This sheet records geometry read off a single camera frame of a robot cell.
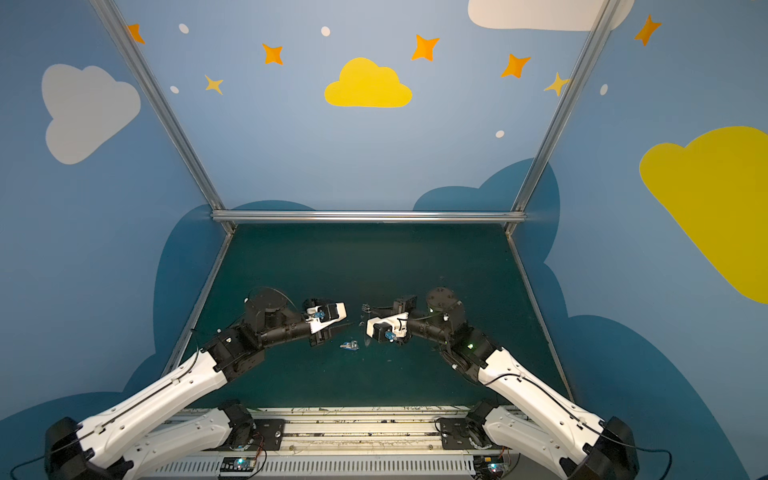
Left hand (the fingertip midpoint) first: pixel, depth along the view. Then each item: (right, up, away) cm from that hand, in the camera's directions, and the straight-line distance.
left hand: (350, 309), depth 68 cm
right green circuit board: (+33, -39, +3) cm, 51 cm away
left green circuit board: (-27, -38, +2) cm, 47 cm away
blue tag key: (-2, -15, +22) cm, 27 cm away
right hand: (+7, +3, +1) cm, 8 cm away
